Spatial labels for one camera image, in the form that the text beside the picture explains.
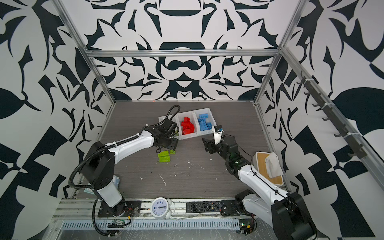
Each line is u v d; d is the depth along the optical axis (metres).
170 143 0.80
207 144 0.73
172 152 0.92
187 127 1.00
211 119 1.02
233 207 0.74
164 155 0.91
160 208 0.73
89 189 0.51
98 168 0.46
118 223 0.73
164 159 0.90
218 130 0.70
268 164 0.84
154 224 0.71
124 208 0.68
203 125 1.02
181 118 1.02
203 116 1.08
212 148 0.73
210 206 0.74
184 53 0.94
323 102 0.60
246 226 0.71
